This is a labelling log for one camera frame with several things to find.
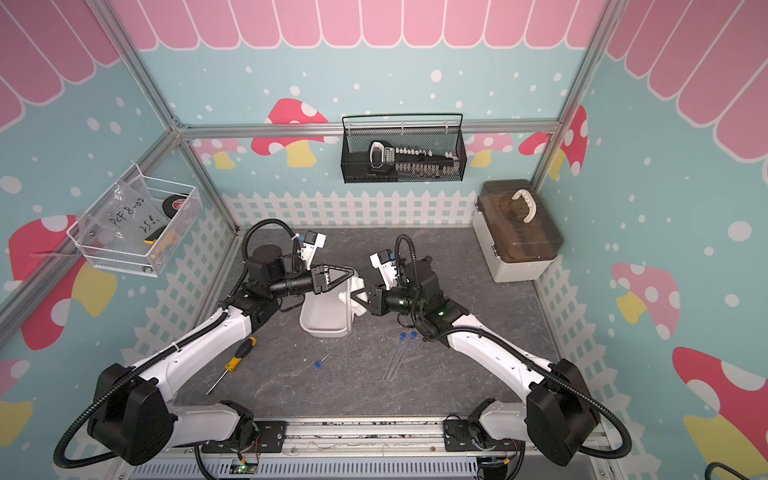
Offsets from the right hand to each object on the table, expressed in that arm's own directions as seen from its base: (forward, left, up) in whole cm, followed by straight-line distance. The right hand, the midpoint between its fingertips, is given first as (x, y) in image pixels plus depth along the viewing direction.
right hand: (353, 296), depth 71 cm
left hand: (+4, 0, +2) cm, 4 cm away
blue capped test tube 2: (-11, -7, -24) cm, 28 cm away
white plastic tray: (+9, +13, -24) cm, 29 cm away
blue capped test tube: (-7, +13, -26) cm, 30 cm away
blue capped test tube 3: (+1, -16, -26) cm, 30 cm away
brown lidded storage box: (+33, -53, -14) cm, 64 cm away
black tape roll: (+24, +49, +10) cm, 56 cm away
